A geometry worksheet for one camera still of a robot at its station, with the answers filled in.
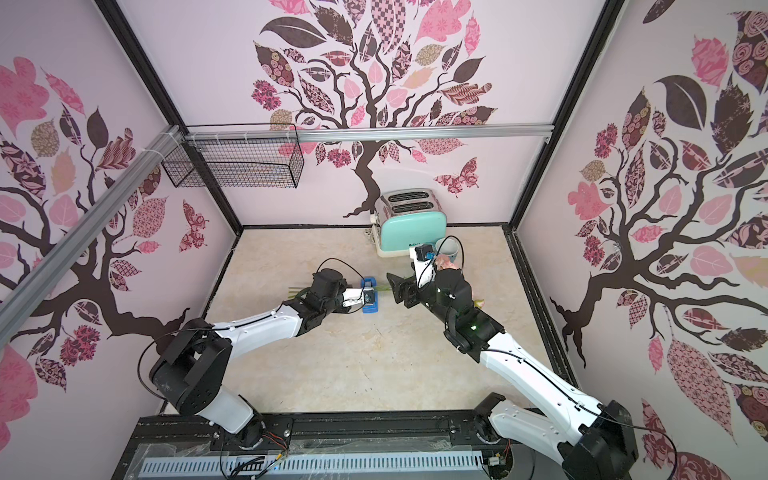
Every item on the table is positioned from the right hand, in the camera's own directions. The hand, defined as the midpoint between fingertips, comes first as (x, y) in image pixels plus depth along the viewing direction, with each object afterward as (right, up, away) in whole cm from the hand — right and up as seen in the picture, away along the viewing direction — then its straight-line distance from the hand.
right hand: (401, 267), depth 72 cm
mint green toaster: (+2, +16, +28) cm, 33 cm away
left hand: (-17, -6, +19) cm, 26 cm away
